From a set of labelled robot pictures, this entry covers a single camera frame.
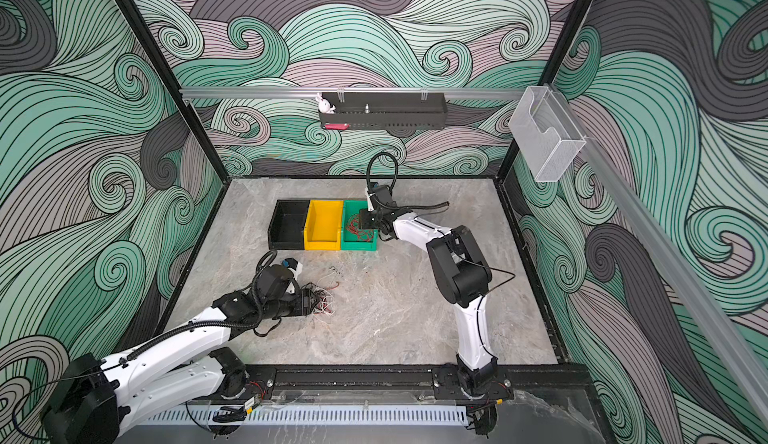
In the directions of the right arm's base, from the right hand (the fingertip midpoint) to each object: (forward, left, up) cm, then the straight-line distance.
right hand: (363, 215), depth 99 cm
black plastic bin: (+2, +29, -11) cm, 31 cm away
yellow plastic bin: (+1, +15, -7) cm, 16 cm away
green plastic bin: (-5, +3, -7) cm, 9 cm away
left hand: (-28, +12, -1) cm, 31 cm away
